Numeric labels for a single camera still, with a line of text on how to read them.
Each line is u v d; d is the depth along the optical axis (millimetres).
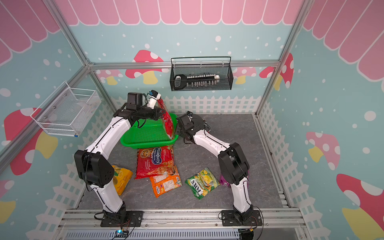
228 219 738
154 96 743
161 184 838
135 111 659
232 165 508
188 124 713
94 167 476
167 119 830
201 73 921
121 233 727
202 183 832
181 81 895
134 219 740
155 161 899
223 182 814
